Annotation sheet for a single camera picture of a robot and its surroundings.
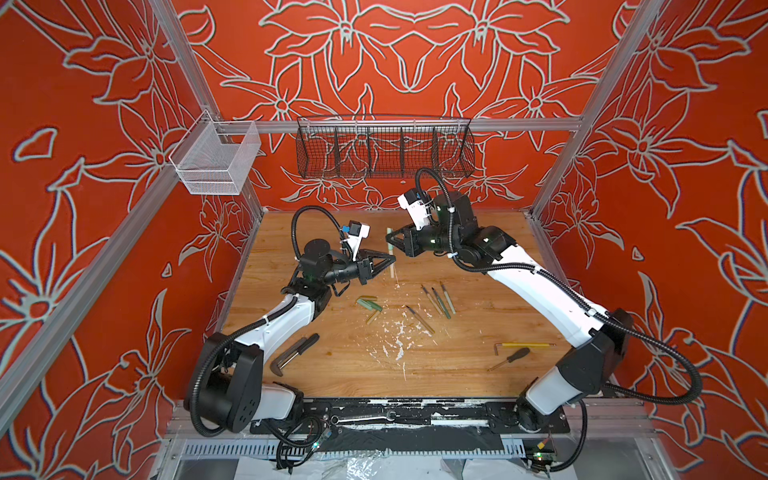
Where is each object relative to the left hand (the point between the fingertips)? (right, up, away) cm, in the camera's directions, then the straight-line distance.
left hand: (390, 256), depth 72 cm
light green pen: (+19, -15, +22) cm, 33 cm away
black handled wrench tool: (-28, -28, +11) cm, 41 cm away
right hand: (-2, +4, -3) cm, 5 cm away
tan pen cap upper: (-7, -15, +22) cm, 27 cm away
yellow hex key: (+38, -27, +13) cm, 48 cm away
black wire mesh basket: (-1, +35, +25) cm, 44 cm away
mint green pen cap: (0, +3, -2) cm, 3 cm away
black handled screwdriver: (+34, -30, +9) cm, 46 cm away
